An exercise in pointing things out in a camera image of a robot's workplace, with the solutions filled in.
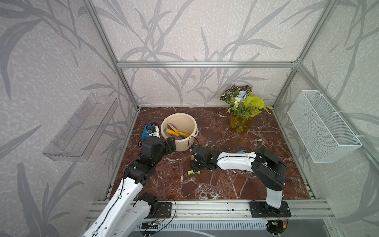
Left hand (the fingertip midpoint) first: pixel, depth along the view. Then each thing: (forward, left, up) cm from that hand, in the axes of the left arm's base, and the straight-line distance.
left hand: (170, 139), depth 75 cm
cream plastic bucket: (+19, -7, -11) cm, 23 cm away
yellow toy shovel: (+12, -1, -13) cm, 17 cm away
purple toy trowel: (+14, +2, -8) cm, 16 cm away
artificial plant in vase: (+26, -43, -2) cm, 51 cm away
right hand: (-5, -10, -21) cm, 24 cm away
